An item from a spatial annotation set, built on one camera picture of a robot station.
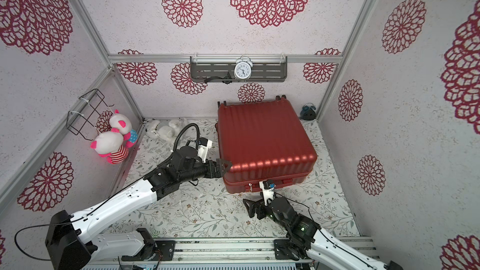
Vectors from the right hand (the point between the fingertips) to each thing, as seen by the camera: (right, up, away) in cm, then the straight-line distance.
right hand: (251, 197), depth 79 cm
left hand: (-11, +14, -5) cm, 19 cm away
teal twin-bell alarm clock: (+39, +41, +39) cm, 69 cm away
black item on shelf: (-12, +54, +14) cm, 57 cm away
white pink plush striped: (-64, +22, +6) cm, 68 cm away
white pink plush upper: (-63, +32, +13) cm, 72 cm away
